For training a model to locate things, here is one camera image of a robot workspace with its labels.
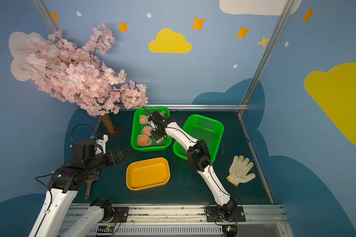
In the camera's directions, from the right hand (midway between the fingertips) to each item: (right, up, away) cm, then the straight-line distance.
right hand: (159, 132), depth 98 cm
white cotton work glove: (+50, -23, -8) cm, 56 cm away
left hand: (-15, -7, -28) cm, 32 cm away
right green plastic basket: (+31, +3, +13) cm, 34 cm away
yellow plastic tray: (-6, -25, -10) cm, 27 cm away
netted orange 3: (-14, +9, +13) cm, 21 cm away
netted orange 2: (-10, +1, +2) cm, 10 cm away
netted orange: (-10, -5, -3) cm, 12 cm away
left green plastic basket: (-18, +3, +9) cm, 20 cm away
